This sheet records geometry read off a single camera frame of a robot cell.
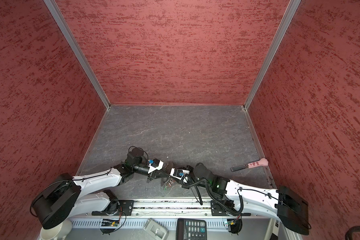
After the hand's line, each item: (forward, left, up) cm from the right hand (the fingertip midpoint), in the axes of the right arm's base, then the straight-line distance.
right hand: (172, 175), depth 73 cm
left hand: (0, +2, -2) cm, 3 cm away
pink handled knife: (+9, -54, -10) cm, 56 cm away
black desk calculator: (-22, -8, -10) cm, 25 cm away
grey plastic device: (-22, +8, -11) cm, 26 cm away
